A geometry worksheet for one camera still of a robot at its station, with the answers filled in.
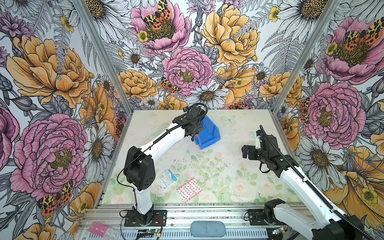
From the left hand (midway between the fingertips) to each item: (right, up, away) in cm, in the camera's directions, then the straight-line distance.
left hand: (195, 130), depth 87 cm
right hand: (+29, -12, -6) cm, 32 cm away
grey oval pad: (+6, -44, -18) cm, 48 cm away
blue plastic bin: (+10, -4, +19) cm, 22 cm away
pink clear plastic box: (-43, -45, -18) cm, 65 cm away
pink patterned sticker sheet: (-4, -32, -4) cm, 33 cm away
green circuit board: (-21, -46, -16) cm, 53 cm away
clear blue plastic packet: (-16, -28, 0) cm, 32 cm away
